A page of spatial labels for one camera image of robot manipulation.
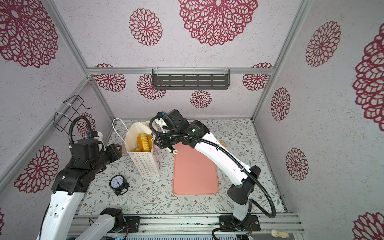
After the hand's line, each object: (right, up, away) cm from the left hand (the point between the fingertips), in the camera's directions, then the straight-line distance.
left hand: (118, 150), depth 69 cm
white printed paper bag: (+12, -7, +8) cm, 16 cm away
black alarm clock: (-8, -21, +16) cm, 27 cm away
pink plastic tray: (+36, -16, +23) cm, 46 cm away
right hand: (+19, +6, -2) cm, 20 cm away
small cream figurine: (+74, -39, +2) cm, 84 cm away
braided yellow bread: (+8, +3, +14) cm, 17 cm away
